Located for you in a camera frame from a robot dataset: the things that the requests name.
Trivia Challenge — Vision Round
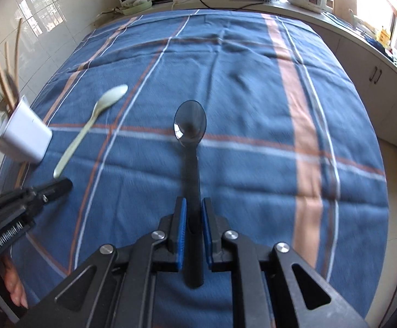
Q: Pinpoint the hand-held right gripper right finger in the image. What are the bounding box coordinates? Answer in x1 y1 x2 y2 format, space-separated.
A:
201 196 373 328

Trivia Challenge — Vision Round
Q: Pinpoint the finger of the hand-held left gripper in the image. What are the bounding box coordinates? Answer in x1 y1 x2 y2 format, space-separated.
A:
14 178 73 201
24 188 71 213

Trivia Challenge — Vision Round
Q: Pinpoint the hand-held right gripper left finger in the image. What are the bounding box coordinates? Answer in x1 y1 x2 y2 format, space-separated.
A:
16 196 189 328

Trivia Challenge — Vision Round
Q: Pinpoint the white plastic utensil holder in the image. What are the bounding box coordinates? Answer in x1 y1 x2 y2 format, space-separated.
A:
0 96 53 164

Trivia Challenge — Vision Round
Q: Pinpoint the brown bamboo chopstick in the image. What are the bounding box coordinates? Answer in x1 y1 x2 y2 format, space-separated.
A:
0 61 16 112

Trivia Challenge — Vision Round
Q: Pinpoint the grey handled steel spoon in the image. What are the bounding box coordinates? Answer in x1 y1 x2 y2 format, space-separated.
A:
173 100 208 288

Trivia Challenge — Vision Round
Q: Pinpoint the pale green plastic spoon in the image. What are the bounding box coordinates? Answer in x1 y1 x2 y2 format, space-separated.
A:
53 84 129 179

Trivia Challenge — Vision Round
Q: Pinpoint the light curved wooden chopstick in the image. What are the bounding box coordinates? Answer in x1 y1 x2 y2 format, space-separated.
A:
4 42 12 76

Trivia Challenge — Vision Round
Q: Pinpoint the person's left hand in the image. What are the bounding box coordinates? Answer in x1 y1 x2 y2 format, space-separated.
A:
0 256 29 315

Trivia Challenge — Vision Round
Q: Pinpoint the blue plaid tablecloth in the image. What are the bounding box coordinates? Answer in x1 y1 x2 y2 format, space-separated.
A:
0 8 390 328

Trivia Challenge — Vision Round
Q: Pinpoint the pale green tray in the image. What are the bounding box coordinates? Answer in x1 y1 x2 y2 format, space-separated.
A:
122 0 153 16

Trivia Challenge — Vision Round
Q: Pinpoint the white kitchen cabinet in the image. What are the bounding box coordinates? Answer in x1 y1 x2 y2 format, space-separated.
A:
308 14 397 147

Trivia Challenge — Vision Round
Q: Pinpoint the blue rag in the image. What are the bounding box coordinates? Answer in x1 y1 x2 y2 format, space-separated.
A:
366 32 392 53

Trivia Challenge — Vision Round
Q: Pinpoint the brown cardboard box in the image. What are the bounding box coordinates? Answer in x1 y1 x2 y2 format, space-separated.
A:
333 0 356 17

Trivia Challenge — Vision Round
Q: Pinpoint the black power cable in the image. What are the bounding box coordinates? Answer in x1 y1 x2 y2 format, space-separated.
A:
185 0 275 11

